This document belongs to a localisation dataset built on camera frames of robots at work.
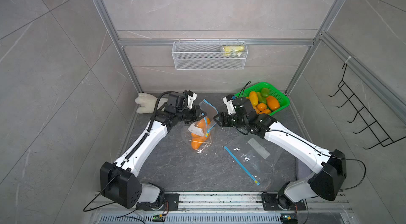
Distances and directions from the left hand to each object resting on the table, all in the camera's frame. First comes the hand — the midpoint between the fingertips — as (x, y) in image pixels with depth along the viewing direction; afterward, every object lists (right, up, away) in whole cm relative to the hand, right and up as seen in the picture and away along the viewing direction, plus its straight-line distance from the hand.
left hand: (208, 112), depth 74 cm
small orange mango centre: (+35, +2, +27) cm, 44 cm away
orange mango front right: (+38, -1, +27) cm, 47 cm away
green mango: (+41, +13, +36) cm, 56 cm away
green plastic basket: (+53, +6, +32) cm, 62 cm away
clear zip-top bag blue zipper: (+2, 0, +8) cm, 8 cm away
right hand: (+5, -3, +2) cm, 6 cm away
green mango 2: (+38, +7, +36) cm, 53 cm away
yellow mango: (+32, +8, +30) cm, 44 cm away
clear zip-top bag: (+29, -27, +14) cm, 42 cm away
